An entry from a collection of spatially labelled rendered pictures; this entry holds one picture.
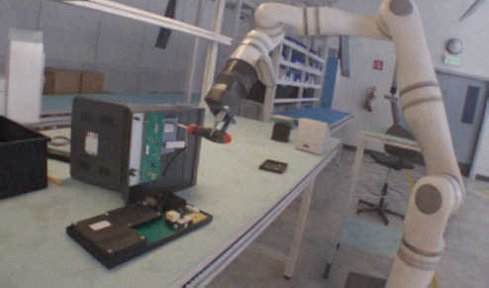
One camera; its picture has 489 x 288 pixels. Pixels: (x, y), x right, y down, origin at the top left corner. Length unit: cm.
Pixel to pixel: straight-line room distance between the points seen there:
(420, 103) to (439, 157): 12
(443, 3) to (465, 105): 218
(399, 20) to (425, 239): 47
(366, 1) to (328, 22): 664
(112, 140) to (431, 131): 69
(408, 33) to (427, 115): 19
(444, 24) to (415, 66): 667
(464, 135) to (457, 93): 89
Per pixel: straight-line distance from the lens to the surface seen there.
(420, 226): 69
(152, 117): 68
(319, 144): 143
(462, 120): 738
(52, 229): 63
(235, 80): 66
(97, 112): 75
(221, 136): 60
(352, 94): 714
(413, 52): 73
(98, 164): 78
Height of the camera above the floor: 131
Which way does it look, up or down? 9 degrees down
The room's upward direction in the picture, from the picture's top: 9 degrees clockwise
